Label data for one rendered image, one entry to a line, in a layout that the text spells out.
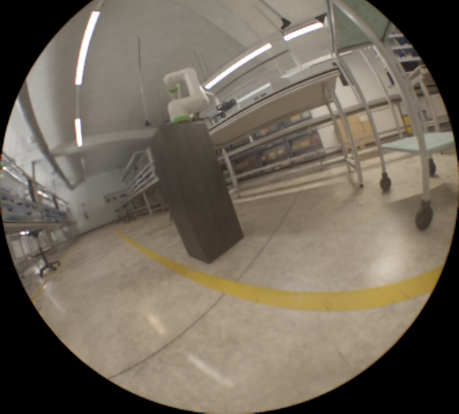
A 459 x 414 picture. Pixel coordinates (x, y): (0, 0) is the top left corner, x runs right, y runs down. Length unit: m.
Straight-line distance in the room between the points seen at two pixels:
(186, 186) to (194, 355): 0.72
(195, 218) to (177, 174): 0.24
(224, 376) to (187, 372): 0.10
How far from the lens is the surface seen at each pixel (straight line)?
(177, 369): 0.53
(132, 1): 3.52
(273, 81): 1.44
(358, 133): 4.67
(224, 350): 0.49
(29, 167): 7.18
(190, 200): 0.77
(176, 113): 1.03
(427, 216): 0.78
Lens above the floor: 0.43
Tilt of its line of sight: 3 degrees down
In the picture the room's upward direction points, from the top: 19 degrees counter-clockwise
